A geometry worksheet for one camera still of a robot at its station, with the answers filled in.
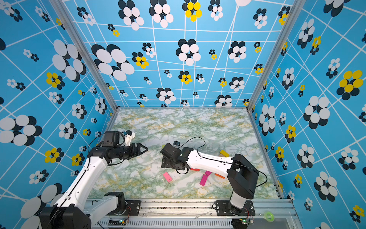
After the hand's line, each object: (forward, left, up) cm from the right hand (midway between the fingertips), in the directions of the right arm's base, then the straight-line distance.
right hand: (169, 164), depth 81 cm
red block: (-13, -14, +27) cm, 33 cm away
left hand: (+5, +13, +8) cm, 16 cm away
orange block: (-3, -29, -9) cm, 31 cm away
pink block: (-5, +2, -8) cm, 10 cm away
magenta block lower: (-6, -20, -8) cm, 22 cm away
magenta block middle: (-2, -23, -8) cm, 24 cm away
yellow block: (+11, -35, -8) cm, 37 cm away
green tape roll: (-23, -52, -8) cm, 57 cm away
